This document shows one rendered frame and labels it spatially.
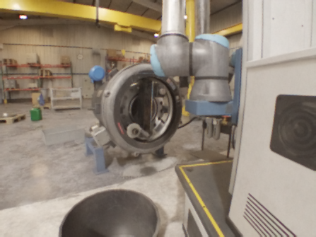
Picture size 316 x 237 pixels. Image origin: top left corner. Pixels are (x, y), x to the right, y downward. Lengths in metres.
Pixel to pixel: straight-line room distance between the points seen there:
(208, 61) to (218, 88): 0.12
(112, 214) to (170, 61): 0.69
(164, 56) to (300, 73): 0.48
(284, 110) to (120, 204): 0.65
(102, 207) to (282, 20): 1.01
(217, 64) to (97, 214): 0.77
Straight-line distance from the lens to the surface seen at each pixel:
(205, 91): 0.64
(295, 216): 0.41
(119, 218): 0.76
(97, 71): 1.79
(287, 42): 0.75
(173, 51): 0.67
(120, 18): 13.26
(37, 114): 5.07
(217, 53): 0.66
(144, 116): 1.17
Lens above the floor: 0.76
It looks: 10 degrees down
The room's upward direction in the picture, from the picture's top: straight up
